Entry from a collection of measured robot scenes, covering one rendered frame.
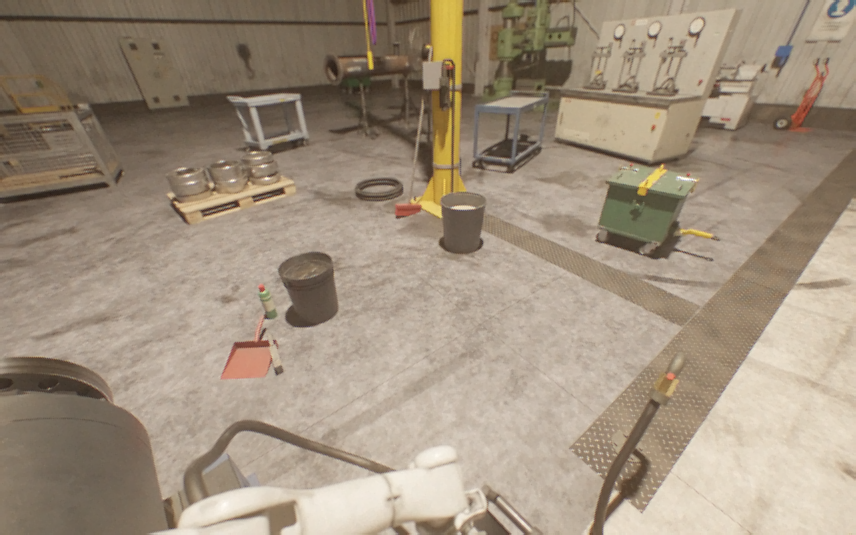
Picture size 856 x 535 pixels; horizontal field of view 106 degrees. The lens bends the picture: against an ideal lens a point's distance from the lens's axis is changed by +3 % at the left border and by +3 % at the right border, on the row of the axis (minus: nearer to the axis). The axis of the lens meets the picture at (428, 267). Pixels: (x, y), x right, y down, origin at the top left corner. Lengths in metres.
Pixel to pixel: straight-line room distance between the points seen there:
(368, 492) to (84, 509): 0.58
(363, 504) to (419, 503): 0.08
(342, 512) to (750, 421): 1.92
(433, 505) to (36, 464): 0.74
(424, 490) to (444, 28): 3.19
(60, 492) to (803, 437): 2.42
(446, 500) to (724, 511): 1.40
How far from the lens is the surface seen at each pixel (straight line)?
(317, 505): 0.48
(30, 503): 0.94
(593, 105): 6.10
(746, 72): 9.17
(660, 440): 1.86
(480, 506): 0.77
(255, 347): 2.21
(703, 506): 1.79
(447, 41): 3.32
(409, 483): 0.52
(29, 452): 1.02
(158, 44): 15.63
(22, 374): 1.33
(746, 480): 1.95
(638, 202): 2.97
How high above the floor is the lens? 1.42
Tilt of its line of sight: 33 degrees down
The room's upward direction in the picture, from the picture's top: 2 degrees counter-clockwise
